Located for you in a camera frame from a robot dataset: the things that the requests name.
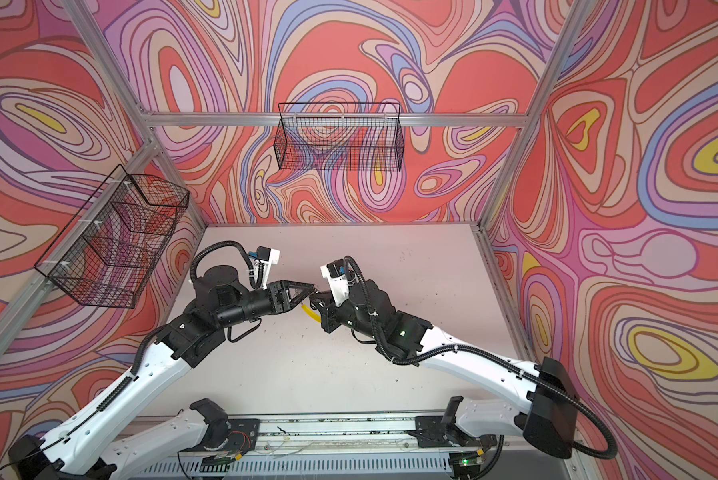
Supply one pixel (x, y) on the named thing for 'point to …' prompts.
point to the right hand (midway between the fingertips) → (316, 304)
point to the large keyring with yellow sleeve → (306, 309)
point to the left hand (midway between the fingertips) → (315, 290)
